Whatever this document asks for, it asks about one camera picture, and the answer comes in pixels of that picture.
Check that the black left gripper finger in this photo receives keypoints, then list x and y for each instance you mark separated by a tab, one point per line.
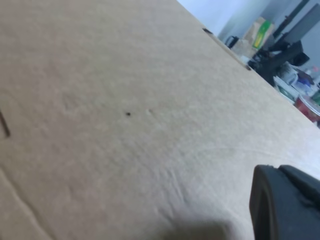
284	204

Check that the red plastic cup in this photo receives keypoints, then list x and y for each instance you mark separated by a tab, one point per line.
308	107

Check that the brown green paper bag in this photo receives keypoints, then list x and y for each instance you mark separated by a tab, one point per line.
254	38

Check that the black monitor stand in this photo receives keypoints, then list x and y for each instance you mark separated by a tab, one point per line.
286	46

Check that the green white box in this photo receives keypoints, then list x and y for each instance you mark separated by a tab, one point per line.
287	91

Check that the upper brown cardboard shoebox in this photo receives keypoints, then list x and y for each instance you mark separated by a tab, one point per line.
126	121

